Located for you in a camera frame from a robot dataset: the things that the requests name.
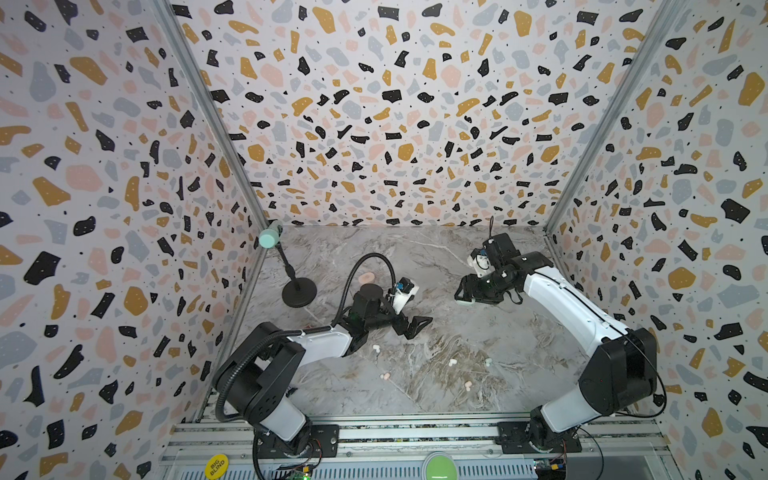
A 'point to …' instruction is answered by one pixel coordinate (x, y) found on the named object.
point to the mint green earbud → (488, 361)
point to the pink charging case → (366, 278)
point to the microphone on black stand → (300, 292)
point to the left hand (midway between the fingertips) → (426, 304)
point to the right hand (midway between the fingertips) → (464, 291)
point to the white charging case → (465, 303)
